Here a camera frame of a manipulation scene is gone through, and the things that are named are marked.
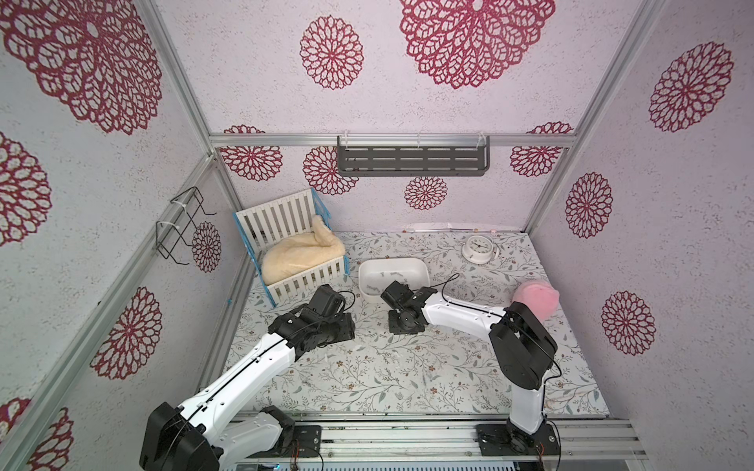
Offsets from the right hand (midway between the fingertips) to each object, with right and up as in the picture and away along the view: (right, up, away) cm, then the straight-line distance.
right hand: (404, 326), depth 92 cm
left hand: (-17, +2, -12) cm, 21 cm away
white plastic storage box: (-9, +15, +16) cm, 24 cm away
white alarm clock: (+30, +25, +18) cm, 43 cm away
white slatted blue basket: (-49, +34, +13) cm, 61 cm away
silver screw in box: (-7, +16, +16) cm, 23 cm away
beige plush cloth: (-35, +23, +10) cm, 43 cm away
